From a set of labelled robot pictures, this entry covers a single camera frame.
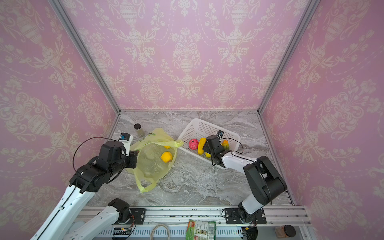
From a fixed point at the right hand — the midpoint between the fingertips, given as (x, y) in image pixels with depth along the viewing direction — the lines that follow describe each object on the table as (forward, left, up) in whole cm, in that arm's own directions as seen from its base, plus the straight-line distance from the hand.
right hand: (209, 143), depth 94 cm
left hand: (-15, +37, +18) cm, 43 cm away
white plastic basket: (+14, +7, -3) cm, 16 cm away
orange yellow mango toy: (-7, +27, -2) cm, 27 cm away
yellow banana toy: (+1, +5, -2) cm, 5 cm away
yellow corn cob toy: (-7, +1, -2) cm, 7 cm away
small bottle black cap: (+14, +47, +4) cm, 49 cm away
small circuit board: (-43, +46, -9) cm, 64 cm away
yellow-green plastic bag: (-2, +34, -6) cm, 35 cm away
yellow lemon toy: (+1, +27, -3) cm, 27 cm away
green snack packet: (-44, +8, -4) cm, 45 cm away
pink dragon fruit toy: (0, +10, 0) cm, 10 cm away
